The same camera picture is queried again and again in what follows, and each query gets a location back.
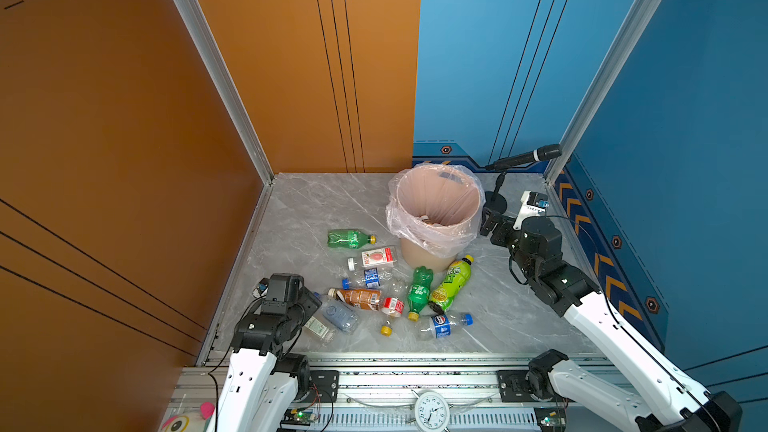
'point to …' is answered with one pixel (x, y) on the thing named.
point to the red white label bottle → (378, 257)
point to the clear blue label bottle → (372, 278)
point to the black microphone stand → (494, 200)
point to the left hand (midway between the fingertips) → (310, 301)
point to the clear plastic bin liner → (391, 214)
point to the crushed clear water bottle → (338, 313)
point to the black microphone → (540, 154)
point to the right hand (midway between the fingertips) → (495, 213)
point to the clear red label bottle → (393, 305)
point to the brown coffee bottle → (366, 299)
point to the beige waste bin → (436, 207)
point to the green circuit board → (303, 415)
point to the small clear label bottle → (317, 326)
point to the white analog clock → (432, 411)
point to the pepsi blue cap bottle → (440, 325)
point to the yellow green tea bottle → (456, 276)
